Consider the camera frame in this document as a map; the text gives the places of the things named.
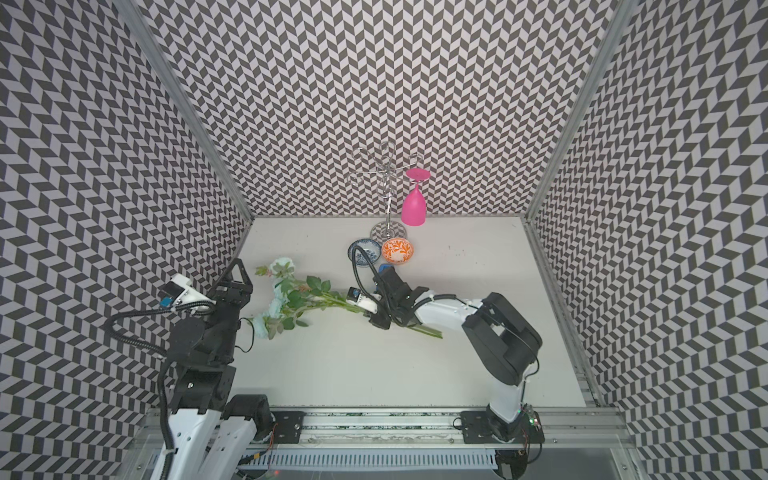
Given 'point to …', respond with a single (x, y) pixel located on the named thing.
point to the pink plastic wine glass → (413, 212)
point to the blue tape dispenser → (380, 267)
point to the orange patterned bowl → (398, 250)
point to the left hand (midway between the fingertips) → (240, 266)
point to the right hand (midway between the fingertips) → (370, 312)
